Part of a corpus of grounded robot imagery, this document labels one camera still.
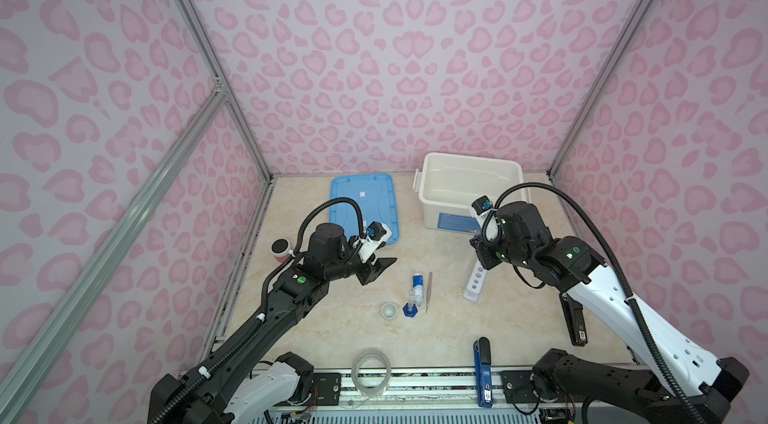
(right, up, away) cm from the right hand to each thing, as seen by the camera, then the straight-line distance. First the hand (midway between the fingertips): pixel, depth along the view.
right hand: (475, 238), depth 72 cm
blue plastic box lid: (-26, +11, +42) cm, 51 cm away
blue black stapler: (+3, -29, +3) cm, 29 cm away
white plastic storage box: (+1, +15, +40) cm, 42 cm away
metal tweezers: (-8, -16, +21) cm, 27 cm away
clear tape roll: (-26, -35, -1) cm, 44 cm away
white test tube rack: (+5, -14, +16) cm, 22 cm away
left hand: (-21, -2, +2) cm, 21 cm away
